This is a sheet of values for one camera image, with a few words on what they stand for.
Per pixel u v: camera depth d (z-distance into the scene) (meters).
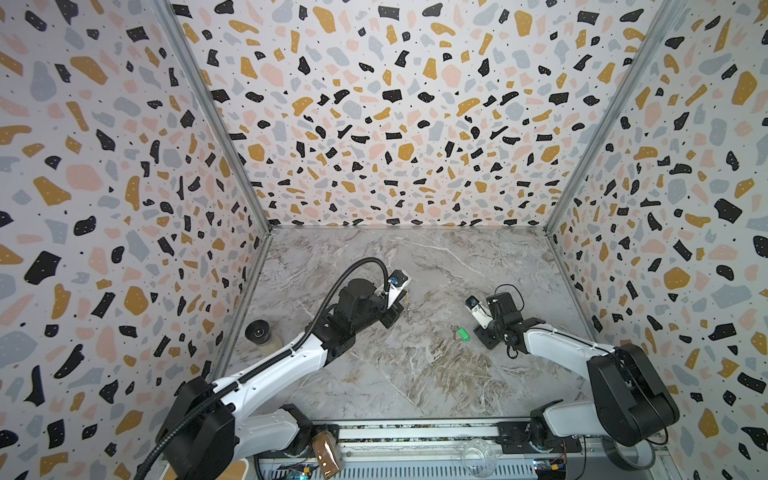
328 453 0.69
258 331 0.80
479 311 0.84
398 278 0.65
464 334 0.93
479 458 0.72
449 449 0.73
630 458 0.72
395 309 0.68
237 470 0.65
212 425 0.38
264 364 0.47
